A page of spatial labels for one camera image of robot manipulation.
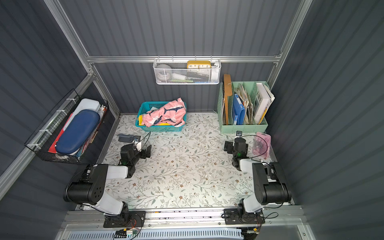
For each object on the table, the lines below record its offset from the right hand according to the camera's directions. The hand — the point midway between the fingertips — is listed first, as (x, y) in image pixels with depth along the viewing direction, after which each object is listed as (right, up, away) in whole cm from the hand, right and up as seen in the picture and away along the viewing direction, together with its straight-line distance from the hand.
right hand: (239, 142), depth 94 cm
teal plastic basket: (-67, +25, +21) cm, 75 cm away
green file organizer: (+11, +38, +10) cm, 41 cm away
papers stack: (+6, +23, +1) cm, 24 cm away
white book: (+16, +28, -1) cm, 32 cm away
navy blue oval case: (-82, +9, -27) cm, 86 cm away
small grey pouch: (-76, +2, +11) cm, 77 cm away
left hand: (-61, -1, -1) cm, 61 cm away
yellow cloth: (-65, +12, +6) cm, 67 cm away
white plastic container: (-87, +22, -17) cm, 91 cm away
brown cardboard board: (-9, +30, -8) cm, 32 cm away
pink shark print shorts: (-44, +19, +5) cm, 48 cm away
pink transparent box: (+17, -2, +7) cm, 19 cm away
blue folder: (0, +20, +2) cm, 21 cm away
